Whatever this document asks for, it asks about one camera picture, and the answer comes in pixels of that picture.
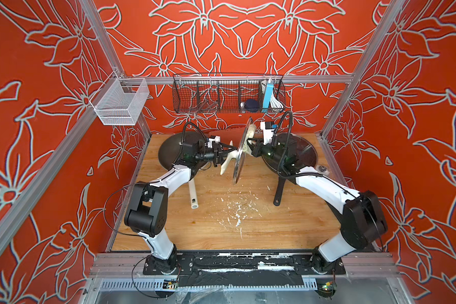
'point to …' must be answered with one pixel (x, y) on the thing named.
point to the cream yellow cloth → (251, 132)
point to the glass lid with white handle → (239, 154)
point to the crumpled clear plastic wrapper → (322, 170)
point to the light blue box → (266, 100)
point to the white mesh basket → (120, 101)
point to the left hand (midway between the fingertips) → (235, 151)
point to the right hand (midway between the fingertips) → (242, 138)
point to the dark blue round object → (252, 105)
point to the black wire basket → (223, 93)
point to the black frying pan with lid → (301, 151)
